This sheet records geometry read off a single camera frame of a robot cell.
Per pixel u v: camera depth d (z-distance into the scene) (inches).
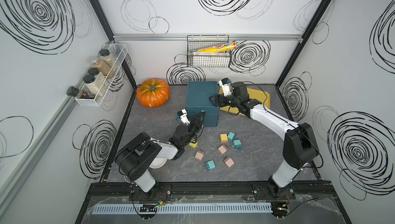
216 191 29.8
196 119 29.7
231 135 35.9
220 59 34.2
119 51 37.7
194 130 29.6
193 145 34.1
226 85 30.1
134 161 18.0
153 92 39.1
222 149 34.1
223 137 35.6
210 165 31.9
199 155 33.3
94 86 25.6
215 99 30.4
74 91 23.5
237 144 34.4
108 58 29.7
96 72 26.2
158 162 31.8
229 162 32.4
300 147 18.2
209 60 34.1
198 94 33.6
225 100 30.3
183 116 30.9
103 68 28.4
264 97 46.7
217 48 34.6
